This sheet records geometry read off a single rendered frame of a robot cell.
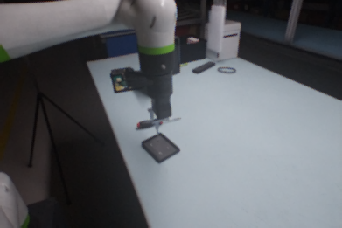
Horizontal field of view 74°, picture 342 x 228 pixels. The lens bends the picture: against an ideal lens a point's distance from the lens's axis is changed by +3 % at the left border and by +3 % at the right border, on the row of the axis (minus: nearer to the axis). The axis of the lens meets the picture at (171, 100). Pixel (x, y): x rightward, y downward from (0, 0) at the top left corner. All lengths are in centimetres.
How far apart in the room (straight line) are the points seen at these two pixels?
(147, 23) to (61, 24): 19
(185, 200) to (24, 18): 55
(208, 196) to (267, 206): 14
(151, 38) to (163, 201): 40
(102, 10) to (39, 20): 14
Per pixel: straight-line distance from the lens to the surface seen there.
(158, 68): 56
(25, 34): 57
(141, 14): 52
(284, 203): 66
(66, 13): 59
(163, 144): 76
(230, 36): 143
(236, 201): 63
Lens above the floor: 151
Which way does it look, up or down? 30 degrees down
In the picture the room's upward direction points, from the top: 3 degrees counter-clockwise
